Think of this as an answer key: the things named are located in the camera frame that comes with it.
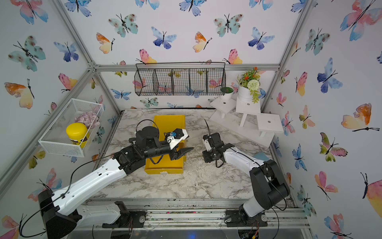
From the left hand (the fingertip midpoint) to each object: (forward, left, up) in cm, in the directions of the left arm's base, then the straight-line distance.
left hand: (190, 140), depth 65 cm
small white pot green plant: (+38, -22, -5) cm, 45 cm away
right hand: (+8, -9, -26) cm, 29 cm away
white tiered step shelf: (+32, -36, -22) cm, 53 cm away
